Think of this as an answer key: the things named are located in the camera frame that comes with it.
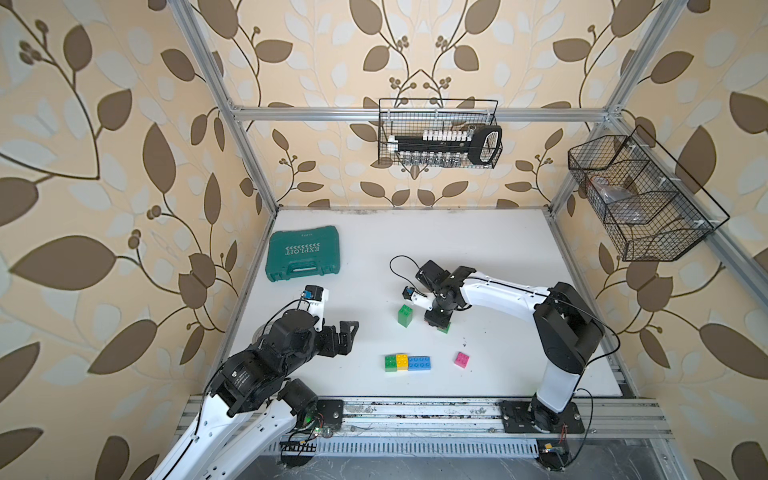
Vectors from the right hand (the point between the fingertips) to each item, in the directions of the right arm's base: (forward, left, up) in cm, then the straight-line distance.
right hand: (435, 315), depth 90 cm
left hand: (-9, +25, +19) cm, 33 cm away
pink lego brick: (-13, -6, -1) cm, 15 cm away
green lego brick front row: (-14, +14, +1) cm, 20 cm away
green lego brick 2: (-1, +9, +4) cm, 10 cm away
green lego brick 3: (-4, -3, -2) cm, 5 cm away
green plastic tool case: (+23, +43, +3) cm, 49 cm away
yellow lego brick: (-14, +11, +1) cm, 17 cm away
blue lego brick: (-14, +6, -1) cm, 15 cm away
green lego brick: (-1, +9, -3) cm, 10 cm away
